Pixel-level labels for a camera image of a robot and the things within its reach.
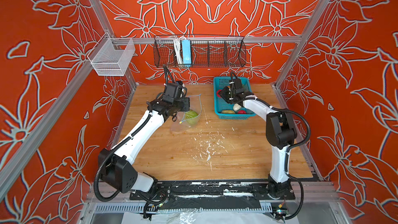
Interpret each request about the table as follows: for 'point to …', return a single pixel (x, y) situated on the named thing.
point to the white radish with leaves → (236, 107)
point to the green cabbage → (191, 116)
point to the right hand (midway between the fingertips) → (217, 91)
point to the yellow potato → (227, 111)
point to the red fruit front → (241, 112)
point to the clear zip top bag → (195, 104)
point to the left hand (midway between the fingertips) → (186, 100)
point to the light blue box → (186, 53)
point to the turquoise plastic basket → (219, 83)
